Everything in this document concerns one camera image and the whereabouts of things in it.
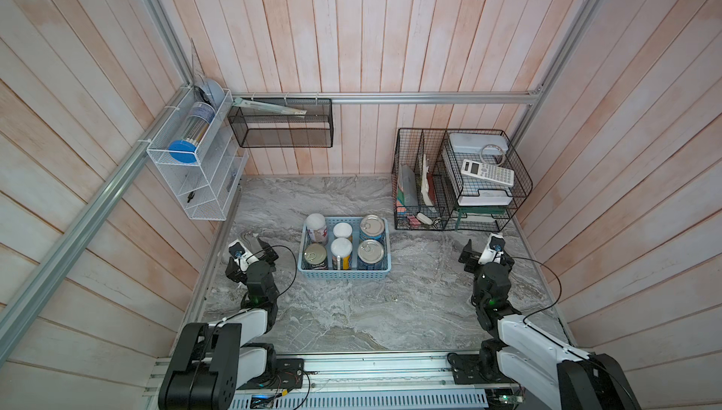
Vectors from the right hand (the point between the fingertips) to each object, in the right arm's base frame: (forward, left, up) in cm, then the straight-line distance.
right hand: (485, 242), depth 85 cm
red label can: (-4, +52, -2) cm, 52 cm away
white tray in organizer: (+35, -3, +11) cm, 36 cm away
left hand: (-3, +73, -1) cm, 73 cm away
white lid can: (-3, +44, +1) cm, 44 cm away
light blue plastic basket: (-8, +56, -6) cm, 56 cm away
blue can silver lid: (-5, +35, -1) cm, 36 cm away
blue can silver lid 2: (+7, +35, -2) cm, 35 cm away
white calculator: (+22, -5, +8) cm, 24 cm away
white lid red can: (+6, +53, 0) cm, 54 cm away
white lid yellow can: (+7, +45, -5) cm, 46 cm away
